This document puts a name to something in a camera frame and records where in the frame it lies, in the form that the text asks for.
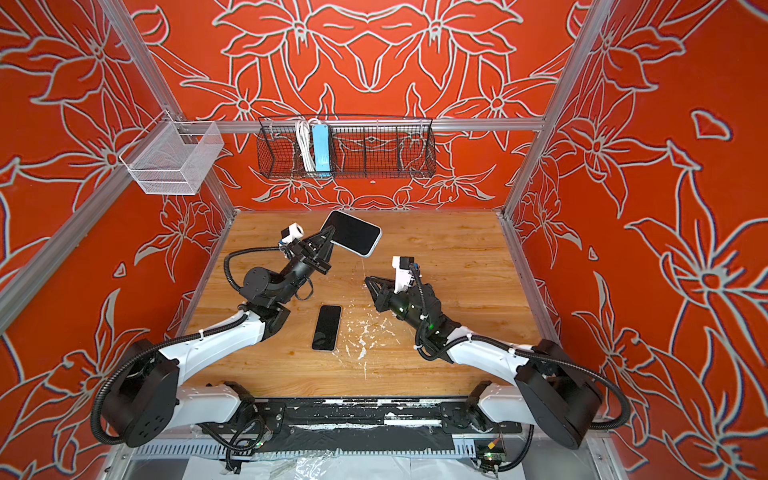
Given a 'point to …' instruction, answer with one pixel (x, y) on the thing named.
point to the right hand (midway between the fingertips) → (361, 280)
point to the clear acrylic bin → (173, 157)
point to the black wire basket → (359, 148)
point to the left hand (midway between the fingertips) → (333, 230)
